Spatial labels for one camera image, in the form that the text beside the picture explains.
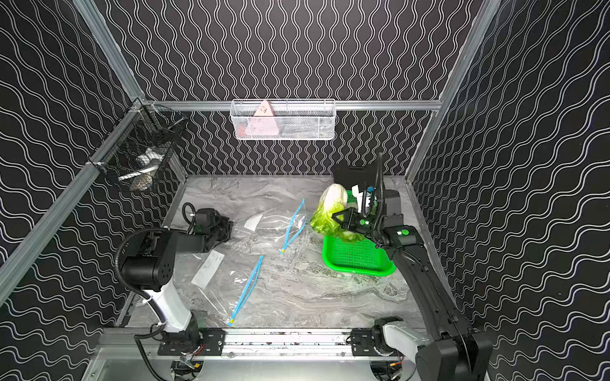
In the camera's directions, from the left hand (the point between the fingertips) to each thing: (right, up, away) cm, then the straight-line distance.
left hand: (233, 214), depth 100 cm
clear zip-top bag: (+18, -5, -5) cm, 20 cm away
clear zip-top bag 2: (+1, -23, -13) cm, 27 cm away
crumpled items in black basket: (-21, +13, -25) cm, 35 cm away
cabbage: (+40, +6, -21) cm, 45 cm away
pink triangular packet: (+15, +35, -9) cm, 39 cm away
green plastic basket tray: (+52, -16, -7) cm, 55 cm away
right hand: (+40, +2, -25) cm, 47 cm away
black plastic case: (+59, +18, +18) cm, 64 cm away
